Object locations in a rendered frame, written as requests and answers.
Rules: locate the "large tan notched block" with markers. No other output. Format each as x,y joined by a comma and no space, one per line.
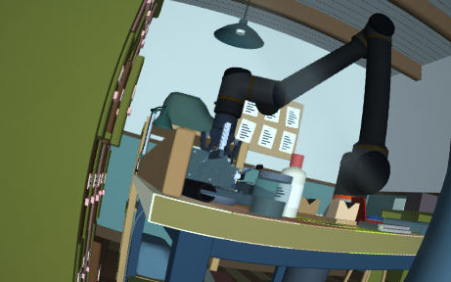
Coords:
341,211

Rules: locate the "olive book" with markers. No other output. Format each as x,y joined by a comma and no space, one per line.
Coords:
407,216

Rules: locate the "black-knobbed lever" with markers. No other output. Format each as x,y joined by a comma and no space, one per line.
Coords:
253,168

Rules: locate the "small tan notched block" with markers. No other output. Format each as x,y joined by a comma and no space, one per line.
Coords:
308,207

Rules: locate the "teal box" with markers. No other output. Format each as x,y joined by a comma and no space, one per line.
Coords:
383,203

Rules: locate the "dark curved paper bail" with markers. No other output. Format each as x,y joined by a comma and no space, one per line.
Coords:
221,199

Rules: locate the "olive green cabinet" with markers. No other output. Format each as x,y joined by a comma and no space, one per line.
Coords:
41,141

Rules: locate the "grey book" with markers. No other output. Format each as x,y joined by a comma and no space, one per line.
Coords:
401,226

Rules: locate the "teal rounded cover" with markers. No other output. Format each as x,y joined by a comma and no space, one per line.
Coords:
186,111

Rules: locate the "teal ceiling lamp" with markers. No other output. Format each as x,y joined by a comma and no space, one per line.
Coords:
240,36

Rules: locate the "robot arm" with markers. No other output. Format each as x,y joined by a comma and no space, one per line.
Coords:
373,98

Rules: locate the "teal desk lamp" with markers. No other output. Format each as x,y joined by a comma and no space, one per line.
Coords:
162,119

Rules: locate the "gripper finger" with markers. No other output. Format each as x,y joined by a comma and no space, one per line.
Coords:
205,141
236,149

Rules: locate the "grey-teal typewriter body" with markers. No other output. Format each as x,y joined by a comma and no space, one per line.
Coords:
213,170

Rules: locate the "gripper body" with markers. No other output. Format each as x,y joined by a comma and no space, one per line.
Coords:
220,131

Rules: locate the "blue round column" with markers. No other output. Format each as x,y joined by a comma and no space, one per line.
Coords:
450,203

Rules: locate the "black platen roller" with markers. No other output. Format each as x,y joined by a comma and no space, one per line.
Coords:
193,190

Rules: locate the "dark purple box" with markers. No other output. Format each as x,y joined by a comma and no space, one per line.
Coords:
420,201

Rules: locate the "teal jar with dark lid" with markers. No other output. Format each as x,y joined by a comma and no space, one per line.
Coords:
274,186

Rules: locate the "grey-teal round tin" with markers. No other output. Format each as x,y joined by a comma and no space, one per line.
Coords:
266,207

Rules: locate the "cork notice board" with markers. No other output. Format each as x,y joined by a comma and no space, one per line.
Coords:
272,137

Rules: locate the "white bottle with red cap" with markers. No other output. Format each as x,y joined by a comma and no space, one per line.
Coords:
296,184

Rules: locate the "red box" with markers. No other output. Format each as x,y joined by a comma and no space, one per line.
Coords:
361,207

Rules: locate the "blue-framed bench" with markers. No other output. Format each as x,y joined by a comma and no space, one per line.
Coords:
193,250

